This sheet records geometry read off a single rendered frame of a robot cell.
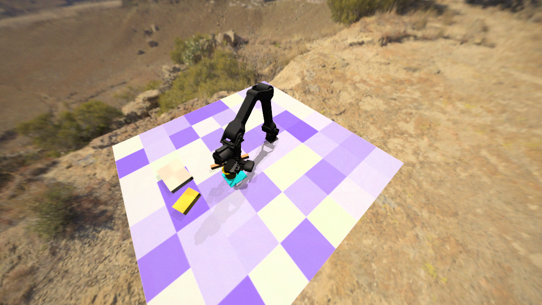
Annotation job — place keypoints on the dark yellow cup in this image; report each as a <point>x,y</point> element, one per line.
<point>228,175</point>

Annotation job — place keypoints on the yellow rectangular block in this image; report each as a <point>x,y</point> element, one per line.
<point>186,201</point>

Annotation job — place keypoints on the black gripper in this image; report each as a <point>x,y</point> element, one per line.
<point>245,165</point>

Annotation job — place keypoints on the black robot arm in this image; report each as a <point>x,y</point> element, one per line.
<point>235,130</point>

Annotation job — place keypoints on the wooden bar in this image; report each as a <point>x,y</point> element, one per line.
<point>214,166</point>

